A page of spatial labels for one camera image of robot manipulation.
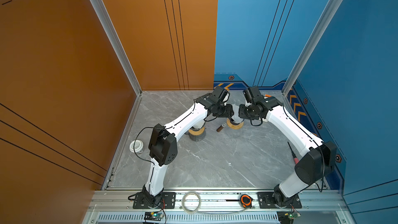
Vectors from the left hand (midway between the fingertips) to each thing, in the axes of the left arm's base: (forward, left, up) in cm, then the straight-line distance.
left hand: (232, 111), depth 85 cm
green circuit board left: (-46, +38, -20) cm, 63 cm away
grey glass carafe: (-9, +20, -14) cm, 26 cm away
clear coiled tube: (-41, +25, -18) cm, 51 cm away
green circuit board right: (-46, -24, -20) cm, 55 cm away
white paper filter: (-7, -1, +3) cm, 7 cm away
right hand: (-2, -4, 0) cm, 4 cm away
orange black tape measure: (-40, -4, -16) cm, 43 cm away
